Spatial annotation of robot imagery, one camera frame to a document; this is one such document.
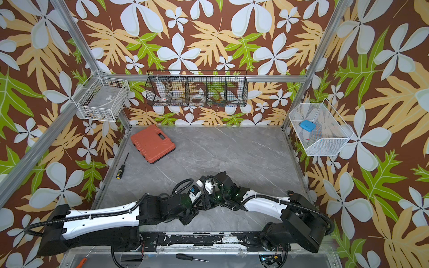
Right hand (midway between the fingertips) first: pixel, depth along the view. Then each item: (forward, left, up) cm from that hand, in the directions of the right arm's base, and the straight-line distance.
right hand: (194, 208), depth 73 cm
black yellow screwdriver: (+24, +46, -9) cm, 53 cm away
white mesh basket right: (+27, -63, +19) cm, 71 cm away
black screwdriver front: (-17, +4, -11) cm, 21 cm away
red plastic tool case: (+42, +30, -6) cm, 52 cm away
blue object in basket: (+38, -58, +14) cm, 71 cm away
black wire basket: (+62, +1, +21) cm, 66 cm away
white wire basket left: (+48, +49, +23) cm, 73 cm away
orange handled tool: (-19, +47, -10) cm, 51 cm away
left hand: (0, -1, -1) cm, 2 cm away
